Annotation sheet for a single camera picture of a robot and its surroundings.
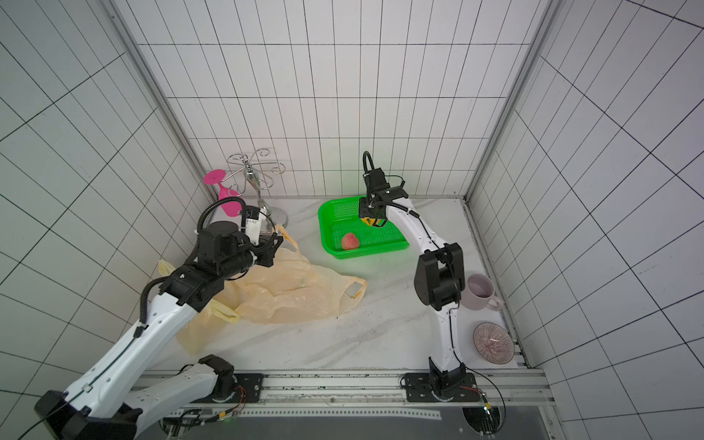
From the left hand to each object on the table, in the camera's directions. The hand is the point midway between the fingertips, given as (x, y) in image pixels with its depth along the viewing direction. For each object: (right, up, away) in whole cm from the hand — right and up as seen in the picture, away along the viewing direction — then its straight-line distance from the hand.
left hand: (279, 244), depth 73 cm
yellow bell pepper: (+26, +6, +17) cm, 32 cm away
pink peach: (+19, -2, +25) cm, 31 cm away
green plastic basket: (+14, +7, +38) cm, 41 cm away
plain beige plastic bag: (+1, -14, +8) cm, 16 cm away
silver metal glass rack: (-12, +22, +17) cm, 30 cm away
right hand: (+27, +12, +22) cm, 37 cm away
